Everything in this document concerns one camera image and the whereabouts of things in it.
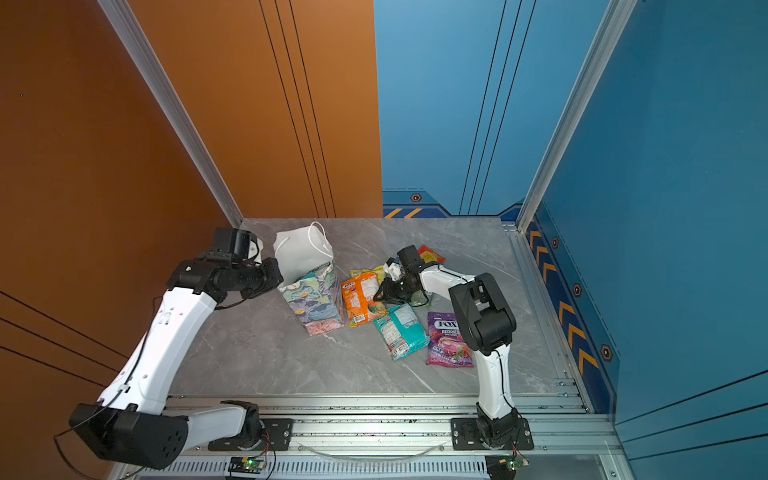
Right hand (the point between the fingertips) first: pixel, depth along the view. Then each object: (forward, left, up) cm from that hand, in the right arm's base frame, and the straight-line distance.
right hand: (380, 298), depth 95 cm
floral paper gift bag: (-8, +16, +23) cm, 29 cm away
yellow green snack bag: (+11, +1, 0) cm, 11 cm away
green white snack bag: (-6, -12, +9) cm, 16 cm away
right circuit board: (-43, -31, -5) cm, 54 cm away
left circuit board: (-44, +29, -4) cm, 53 cm away
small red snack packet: (+19, -17, -2) cm, 26 cm away
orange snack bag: (0, +7, +2) cm, 7 cm away
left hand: (-5, +23, +21) cm, 31 cm away
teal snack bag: (-11, -7, -1) cm, 13 cm away
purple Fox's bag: (-16, -20, -1) cm, 26 cm away
